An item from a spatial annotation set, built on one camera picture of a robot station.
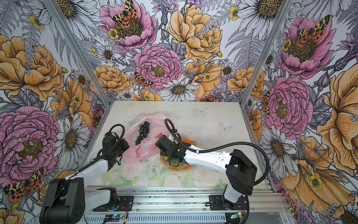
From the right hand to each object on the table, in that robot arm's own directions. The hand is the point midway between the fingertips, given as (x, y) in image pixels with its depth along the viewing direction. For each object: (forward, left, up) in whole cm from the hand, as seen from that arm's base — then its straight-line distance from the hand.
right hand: (166, 151), depth 82 cm
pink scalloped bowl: (-6, -10, -8) cm, 14 cm away
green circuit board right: (-30, -36, -12) cm, 48 cm away
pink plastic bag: (+4, +13, -6) cm, 15 cm away
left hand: (+8, +26, -6) cm, 28 cm away
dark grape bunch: (+20, +17, -6) cm, 27 cm away
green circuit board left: (-29, +26, -11) cm, 41 cm away
